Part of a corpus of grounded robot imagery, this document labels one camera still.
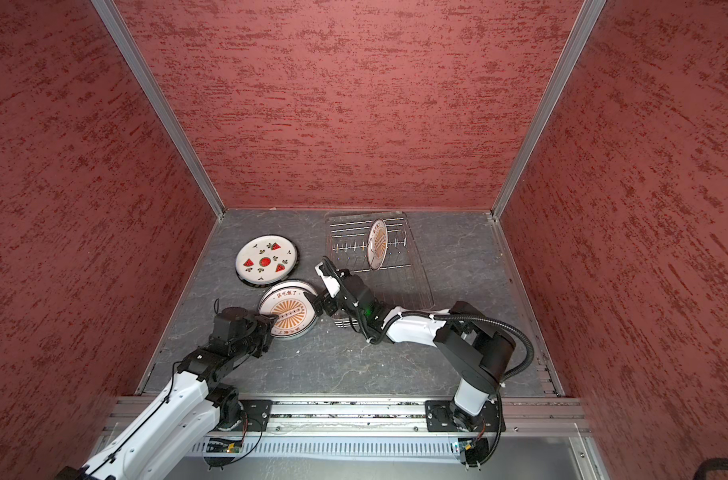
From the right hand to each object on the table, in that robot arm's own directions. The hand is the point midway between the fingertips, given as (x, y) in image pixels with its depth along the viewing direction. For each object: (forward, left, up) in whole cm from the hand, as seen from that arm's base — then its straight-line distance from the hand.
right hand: (316, 289), depth 83 cm
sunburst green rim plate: (+20, -18, -6) cm, 28 cm away
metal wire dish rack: (+9, -26, -13) cm, 30 cm away
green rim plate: (+3, +11, -11) cm, 16 cm away
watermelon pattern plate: (+19, +21, -11) cm, 31 cm away
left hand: (-7, +11, -8) cm, 15 cm away
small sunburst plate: (-2, +7, -11) cm, 13 cm away
